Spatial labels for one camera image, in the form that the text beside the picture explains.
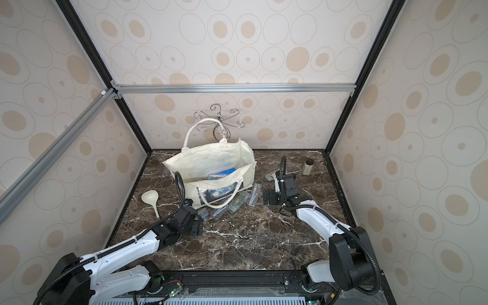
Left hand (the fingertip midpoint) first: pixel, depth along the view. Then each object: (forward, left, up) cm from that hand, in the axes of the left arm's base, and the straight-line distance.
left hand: (200, 222), depth 85 cm
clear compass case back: (+29, -34, -3) cm, 45 cm away
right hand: (+13, -37, +5) cm, 39 cm away
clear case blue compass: (+17, -25, -4) cm, 31 cm away
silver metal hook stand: (+37, -7, +27) cm, 46 cm away
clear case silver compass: (+7, -7, -3) cm, 10 cm away
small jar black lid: (+31, -54, +3) cm, 62 cm away
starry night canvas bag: (+26, -3, +2) cm, 26 cm away
